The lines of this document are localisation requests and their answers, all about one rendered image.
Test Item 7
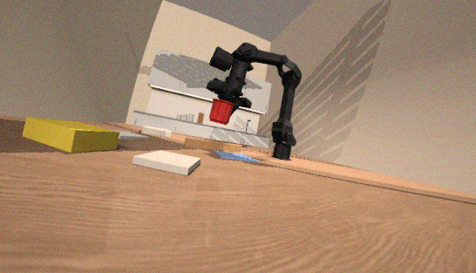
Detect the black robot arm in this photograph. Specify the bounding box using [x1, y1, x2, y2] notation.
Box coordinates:
[209, 42, 302, 160]

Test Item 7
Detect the yellow rectangular block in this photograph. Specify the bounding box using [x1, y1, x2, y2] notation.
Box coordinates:
[23, 117, 119, 153]

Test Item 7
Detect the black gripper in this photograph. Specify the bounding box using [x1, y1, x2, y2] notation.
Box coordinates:
[207, 73, 252, 116]

